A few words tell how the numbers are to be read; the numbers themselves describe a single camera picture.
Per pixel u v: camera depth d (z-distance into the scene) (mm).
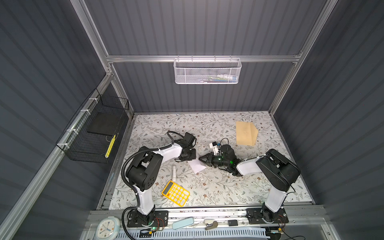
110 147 689
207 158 818
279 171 501
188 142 773
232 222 725
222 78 920
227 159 743
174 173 881
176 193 806
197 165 898
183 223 710
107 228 693
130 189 503
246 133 1084
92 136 720
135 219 722
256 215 739
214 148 867
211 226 708
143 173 494
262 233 705
